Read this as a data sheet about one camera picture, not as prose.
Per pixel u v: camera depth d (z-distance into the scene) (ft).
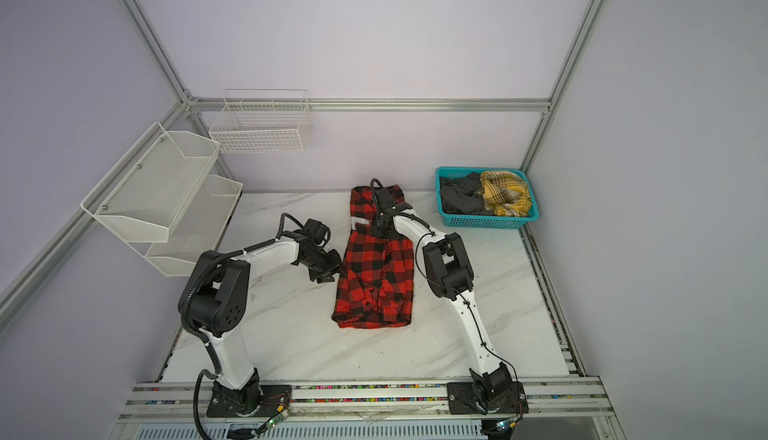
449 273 2.09
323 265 2.76
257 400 2.35
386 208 2.80
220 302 1.64
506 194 3.42
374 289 2.96
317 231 2.65
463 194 3.58
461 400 2.41
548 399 2.48
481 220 3.41
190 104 3.00
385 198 2.92
